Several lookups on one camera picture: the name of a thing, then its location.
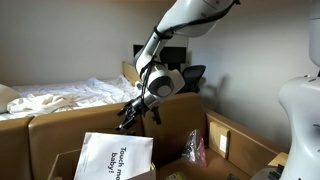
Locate black office chair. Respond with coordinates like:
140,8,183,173
181,64,207,95

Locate small dark packet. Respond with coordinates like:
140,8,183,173
226,172,241,180

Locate wooden bed frame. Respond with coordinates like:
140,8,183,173
121,61,143,88

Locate brown leather couch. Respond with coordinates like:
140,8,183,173
0,92,289,180

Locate bed with white sheets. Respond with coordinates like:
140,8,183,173
0,74,143,122

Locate yellow printed packet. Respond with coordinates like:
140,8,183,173
165,171,187,180

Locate cream crumpled cloth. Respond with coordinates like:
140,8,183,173
6,93,80,119

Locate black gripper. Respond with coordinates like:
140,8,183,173
115,94,158,132

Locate white pillow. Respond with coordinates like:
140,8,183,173
0,83,21,115

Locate black computer monitor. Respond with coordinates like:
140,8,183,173
159,46,187,73
133,44,148,60

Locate cardboard box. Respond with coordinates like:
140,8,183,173
46,148,157,180

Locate white paper bag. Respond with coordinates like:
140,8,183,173
73,131,155,180

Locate clear pink plastic bag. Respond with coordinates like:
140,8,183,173
180,128,209,168

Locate tan wooden board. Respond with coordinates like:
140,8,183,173
267,151,290,168

